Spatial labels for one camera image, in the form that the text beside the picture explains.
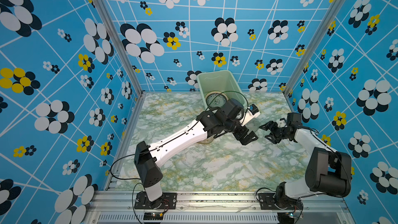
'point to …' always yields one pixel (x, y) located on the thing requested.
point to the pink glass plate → (207, 140)
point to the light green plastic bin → (222, 81)
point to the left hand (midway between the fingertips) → (252, 130)
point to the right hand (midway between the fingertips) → (263, 130)
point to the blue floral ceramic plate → (215, 99)
